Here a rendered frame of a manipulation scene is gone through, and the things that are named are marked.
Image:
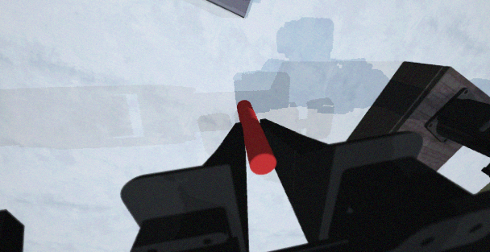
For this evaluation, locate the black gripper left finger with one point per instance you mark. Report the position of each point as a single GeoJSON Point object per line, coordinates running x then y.
{"type": "Point", "coordinates": [221, 181]}

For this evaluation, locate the red peg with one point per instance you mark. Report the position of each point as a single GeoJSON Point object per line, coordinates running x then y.
{"type": "Point", "coordinates": [259, 153]}

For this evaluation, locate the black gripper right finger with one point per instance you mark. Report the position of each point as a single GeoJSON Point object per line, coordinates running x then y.
{"type": "Point", "coordinates": [311, 171]}

